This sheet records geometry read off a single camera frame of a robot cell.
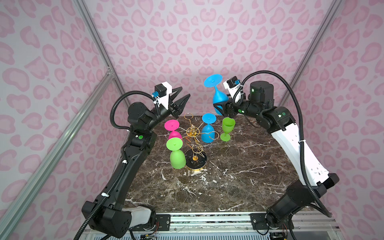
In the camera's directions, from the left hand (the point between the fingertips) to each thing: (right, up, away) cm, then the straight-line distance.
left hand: (185, 88), depth 56 cm
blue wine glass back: (+10, -18, +27) cm, 34 cm away
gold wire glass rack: (+4, -34, +37) cm, 50 cm away
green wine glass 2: (+24, -13, +39) cm, 48 cm away
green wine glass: (-5, -29, +17) cm, 34 cm away
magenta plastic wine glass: (-8, -13, +19) cm, 25 cm away
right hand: (+15, -2, +8) cm, 17 cm away
